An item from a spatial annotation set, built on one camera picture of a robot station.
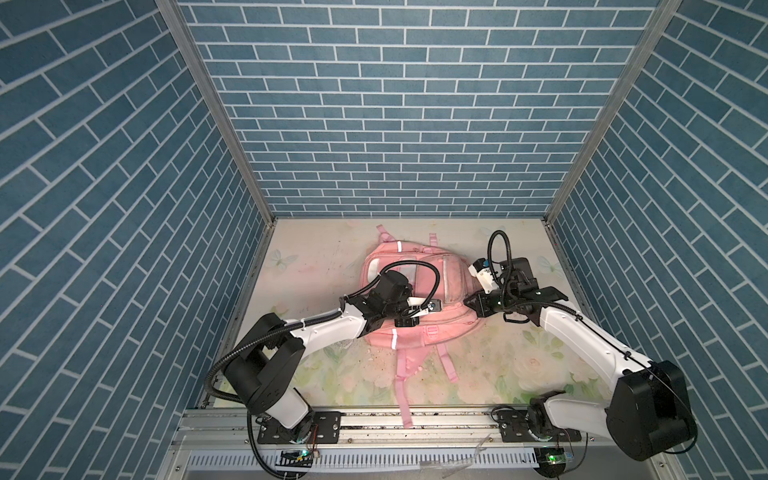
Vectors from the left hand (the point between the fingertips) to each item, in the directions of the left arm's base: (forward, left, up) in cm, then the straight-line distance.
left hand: (420, 299), depth 87 cm
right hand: (-1, -12, +3) cm, 13 cm away
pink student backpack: (-7, -8, -1) cm, 11 cm away
